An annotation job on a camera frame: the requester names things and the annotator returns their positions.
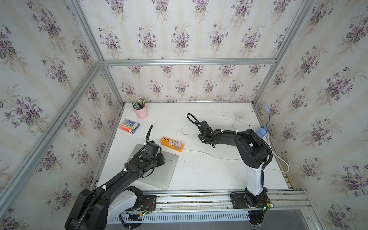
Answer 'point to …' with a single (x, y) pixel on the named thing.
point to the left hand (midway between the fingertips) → (163, 159)
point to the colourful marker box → (129, 126)
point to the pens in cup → (140, 104)
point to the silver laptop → (161, 176)
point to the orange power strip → (170, 143)
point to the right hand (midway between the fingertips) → (206, 132)
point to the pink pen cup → (142, 114)
